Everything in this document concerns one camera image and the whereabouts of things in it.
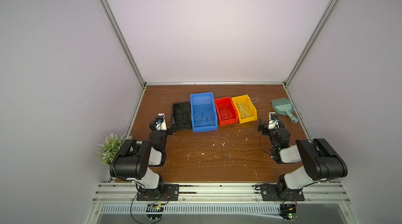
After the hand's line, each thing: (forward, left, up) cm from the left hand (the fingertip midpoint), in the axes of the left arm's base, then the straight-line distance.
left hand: (166, 116), depth 88 cm
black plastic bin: (+9, -5, -14) cm, 18 cm away
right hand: (+2, -61, -1) cm, 61 cm away
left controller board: (-43, +1, -16) cm, 46 cm away
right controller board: (-42, -61, -12) cm, 75 cm away
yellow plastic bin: (+6, -53, -8) cm, 54 cm away
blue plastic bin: (+18, -18, -9) cm, 27 cm away
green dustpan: (+17, -77, -12) cm, 79 cm away
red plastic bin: (+17, -37, -7) cm, 41 cm away
